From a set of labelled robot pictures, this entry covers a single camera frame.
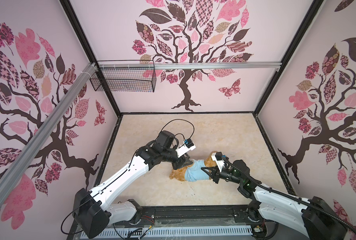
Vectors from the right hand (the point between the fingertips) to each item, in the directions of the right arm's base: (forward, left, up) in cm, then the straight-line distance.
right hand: (203, 166), depth 76 cm
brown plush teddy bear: (0, -2, +6) cm, 7 cm away
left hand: (0, +8, +5) cm, 9 cm away
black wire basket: (+76, +58, +4) cm, 96 cm away
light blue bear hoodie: (-3, +5, -1) cm, 6 cm away
